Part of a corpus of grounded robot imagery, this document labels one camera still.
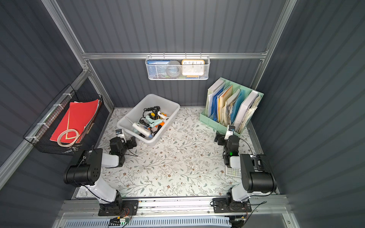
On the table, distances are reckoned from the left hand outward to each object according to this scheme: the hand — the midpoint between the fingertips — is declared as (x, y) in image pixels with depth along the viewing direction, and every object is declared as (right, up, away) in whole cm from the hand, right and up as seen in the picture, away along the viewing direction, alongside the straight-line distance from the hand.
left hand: (126, 137), depth 96 cm
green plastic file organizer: (+68, +23, -5) cm, 72 cm away
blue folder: (+61, +23, +5) cm, 66 cm away
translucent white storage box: (+12, +10, +7) cm, 17 cm away
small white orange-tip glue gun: (+25, +13, +11) cm, 31 cm away
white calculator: (+71, -20, -11) cm, 75 cm away
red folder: (-15, +14, -23) cm, 31 cm away
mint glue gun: (+17, +10, +6) cm, 20 cm away
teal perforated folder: (+75, +24, -4) cm, 79 cm away
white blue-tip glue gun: (+9, +6, +3) cm, 11 cm away
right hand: (+69, +4, -4) cm, 69 cm away
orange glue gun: (+23, +9, +9) cm, 26 cm away
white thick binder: (+76, +18, -8) cm, 79 cm away
